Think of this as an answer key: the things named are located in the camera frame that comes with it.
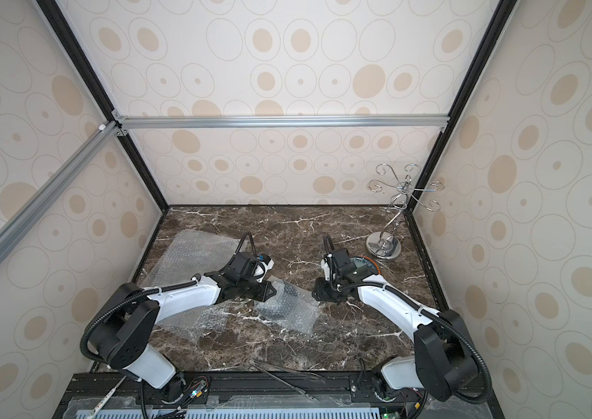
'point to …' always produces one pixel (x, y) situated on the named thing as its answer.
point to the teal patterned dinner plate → (364, 260)
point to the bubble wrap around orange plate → (194, 252)
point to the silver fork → (96, 409)
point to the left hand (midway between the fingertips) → (282, 292)
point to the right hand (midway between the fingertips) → (325, 292)
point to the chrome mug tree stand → (386, 244)
